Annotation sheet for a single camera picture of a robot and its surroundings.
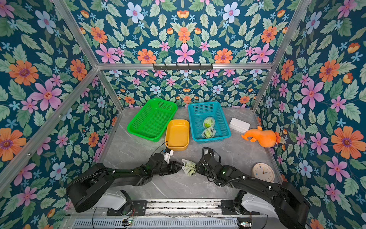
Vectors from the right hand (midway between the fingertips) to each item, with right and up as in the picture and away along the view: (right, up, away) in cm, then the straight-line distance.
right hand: (197, 165), depth 82 cm
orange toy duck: (+45, +14, +10) cm, 48 cm away
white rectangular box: (+31, +23, +22) cm, 44 cm away
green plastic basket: (-35, +24, +27) cm, 51 cm away
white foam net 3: (-8, 0, -3) cm, 9 cm away
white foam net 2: (+8, +18, +14) cm, 24 cm away
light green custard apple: (+8, +23, +20) cm, 31 cm away
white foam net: (+9, +25, +19) cm, 33 cm away
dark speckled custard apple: (-4, -1, -2) cm, 5 cm away
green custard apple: (+8, +18, +14) cm, 24 cm away
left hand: (-8, -1, +1) cm, 8 cm away
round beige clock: (+40, -5, +2) cm, 40 cm away
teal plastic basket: (+1, +33, +33) cm, 47 cm away
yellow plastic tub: (-15, +16, +23) cm, 31 cm away
